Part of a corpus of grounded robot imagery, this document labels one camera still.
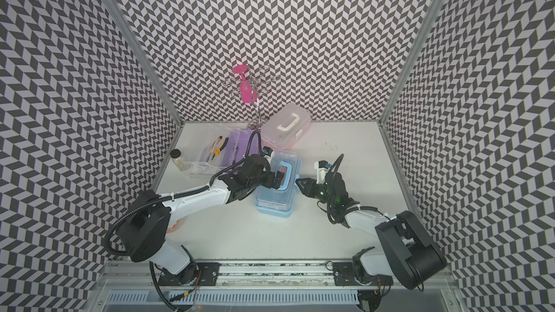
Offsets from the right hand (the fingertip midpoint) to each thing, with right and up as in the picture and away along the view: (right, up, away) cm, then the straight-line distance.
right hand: (297, 185), depth 86 cm
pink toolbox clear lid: (-5, +25, +14) cm, 29 cm away
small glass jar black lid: (-52, +10, +7) cm, 53 cm away
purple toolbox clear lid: (-40, +15, +10) cm, 44 cm away
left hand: (-10, +5, +2) cm, 11 cm away
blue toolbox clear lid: (-7, -6, -5) cm, 10 cm away
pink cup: (-23, +42, +16) cm, 51 cm away
